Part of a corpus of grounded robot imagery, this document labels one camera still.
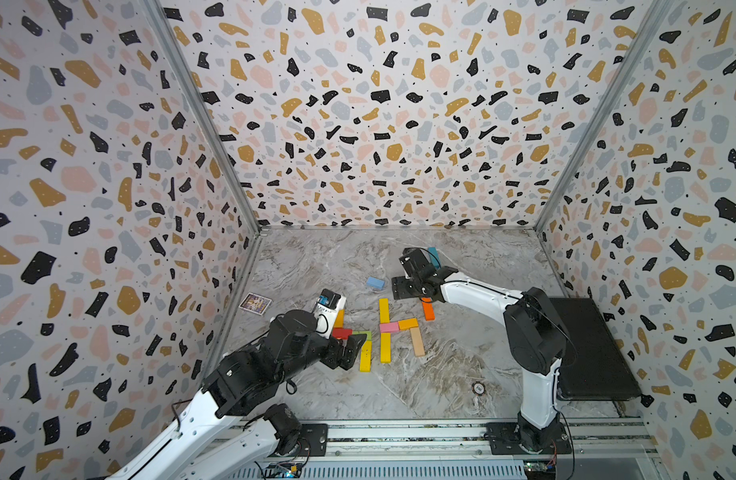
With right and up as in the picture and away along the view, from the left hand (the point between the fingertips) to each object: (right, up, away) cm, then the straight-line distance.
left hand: (352, 328), depth 66 cm
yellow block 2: (+7, -2, +32) cm, 32 cm away
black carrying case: (+64, -14, +15) cm, 67 cm away
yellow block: (+2, -13, +21) cm, 25 cm away
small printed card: (-35, 0, +32) cm, 47 cm away
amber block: (+14, -6, +29) cm, 33 cm away
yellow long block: (+7, -12, +23) cm, 27 cm away
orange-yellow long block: (-7, -4, +29) cm, 30 cm away
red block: (-7, -8, +26) cm, 28 cm away
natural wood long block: (+17, -10, +24) cm, 31 cm away
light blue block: (+3, +6, +40) cm, 41 cm away
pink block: (+8, -6, +27) cm, 29 cm away
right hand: (+13, +6, +30) cm, 33 cm away
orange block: (+21, -3, +32) cm, 38 cm away
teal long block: (+26, +17, +48) cm, 57 cm away
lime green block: (+1, -8, +27) cm, 28 cm away
